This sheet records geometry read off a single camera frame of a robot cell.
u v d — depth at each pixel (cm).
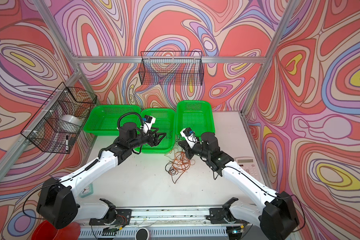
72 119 73
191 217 75
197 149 66
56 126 74
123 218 72
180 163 92
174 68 96
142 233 65
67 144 72
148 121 66
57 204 40
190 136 64
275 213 39
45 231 60
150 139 69
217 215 74
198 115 118
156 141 70
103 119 115
